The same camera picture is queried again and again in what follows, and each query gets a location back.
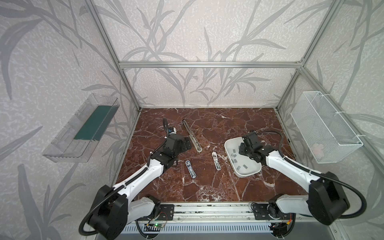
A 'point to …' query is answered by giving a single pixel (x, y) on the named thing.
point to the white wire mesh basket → (328, 137)
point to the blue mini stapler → (190, 169)
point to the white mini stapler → (216, 161)
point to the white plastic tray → (231, 145)
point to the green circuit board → (153, 227)
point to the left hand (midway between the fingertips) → (186, 137)
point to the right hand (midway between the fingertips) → (242, 143)
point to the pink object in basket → (317, 150)
